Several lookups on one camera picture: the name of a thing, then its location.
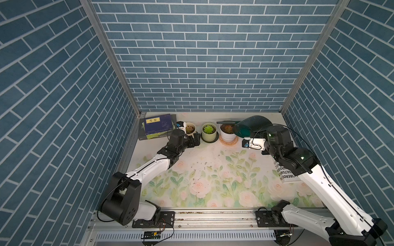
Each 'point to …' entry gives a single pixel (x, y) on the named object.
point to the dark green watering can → (247, 126)
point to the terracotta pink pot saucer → (228, 143)
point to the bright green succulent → (208, 129)
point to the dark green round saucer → (216, 140)
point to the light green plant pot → (211, 137)
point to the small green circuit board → (152, 234)
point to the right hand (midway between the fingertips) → (266, 131)
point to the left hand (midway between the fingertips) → (198, 136)
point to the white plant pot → (225, 137)
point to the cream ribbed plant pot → (190, 128)
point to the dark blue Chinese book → (157, 124)
